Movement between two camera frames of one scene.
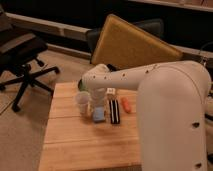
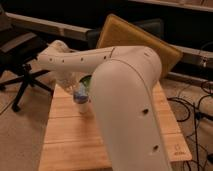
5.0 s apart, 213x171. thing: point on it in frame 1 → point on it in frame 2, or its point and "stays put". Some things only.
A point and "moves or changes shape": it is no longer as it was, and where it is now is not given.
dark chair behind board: x=152 y=26 stays put
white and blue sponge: x=99 y=114 moves or changes shape
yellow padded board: x=122 y=46 stays put
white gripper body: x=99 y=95 → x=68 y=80
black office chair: x=19 y=50 stays put
